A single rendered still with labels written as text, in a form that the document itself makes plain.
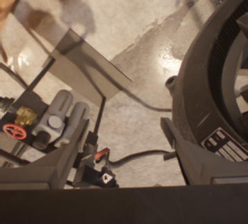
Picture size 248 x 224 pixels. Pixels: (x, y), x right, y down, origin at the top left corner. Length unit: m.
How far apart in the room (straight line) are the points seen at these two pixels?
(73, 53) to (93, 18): 0.21
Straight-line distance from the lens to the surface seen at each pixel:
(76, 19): 0.91
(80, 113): 0.77
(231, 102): 0.38
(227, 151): 0.26
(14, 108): 0.68
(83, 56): 0.96
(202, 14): 0.89
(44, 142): 0.66
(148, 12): 0.85
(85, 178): 0.56
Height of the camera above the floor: 0.83
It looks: 49 degrees down
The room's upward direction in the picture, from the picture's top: 172 degrees counter-clockwise
